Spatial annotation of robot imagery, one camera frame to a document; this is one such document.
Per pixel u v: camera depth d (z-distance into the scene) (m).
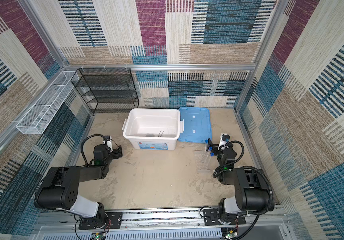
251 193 0.44
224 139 0.76
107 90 1.09
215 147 0.81
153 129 1.08
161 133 1.06
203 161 0.93
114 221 0.73
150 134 1.05
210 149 0.82
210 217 0.73
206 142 0.85
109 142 0.84
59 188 0.46
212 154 0.80
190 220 0.75
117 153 0.85
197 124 1.12
